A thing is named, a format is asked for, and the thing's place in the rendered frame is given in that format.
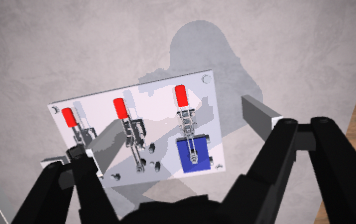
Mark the white fixture plate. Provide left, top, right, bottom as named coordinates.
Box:
left=47, top=69, right=226, bottom=188

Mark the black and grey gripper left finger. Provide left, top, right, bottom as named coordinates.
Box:
left=11, top=119, right=127, bottom=224

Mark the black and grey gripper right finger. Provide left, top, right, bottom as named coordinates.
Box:
left=203, top=95, right=356, bottom=224

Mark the blue rectangular plate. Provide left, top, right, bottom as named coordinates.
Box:
left=176, top=134, right=211, bottom=173

